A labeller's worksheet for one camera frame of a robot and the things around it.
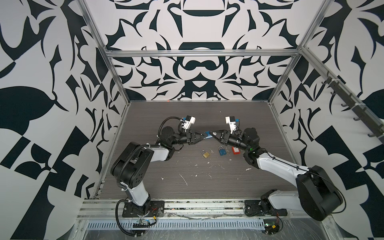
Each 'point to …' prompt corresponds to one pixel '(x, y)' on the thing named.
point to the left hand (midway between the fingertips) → (208, 134)
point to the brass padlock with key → (205, 154)
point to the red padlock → (236, 150)
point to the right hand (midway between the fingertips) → (210, 134)
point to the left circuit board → (142, 224)
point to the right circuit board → (271, 227)
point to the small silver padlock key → (212, 152)
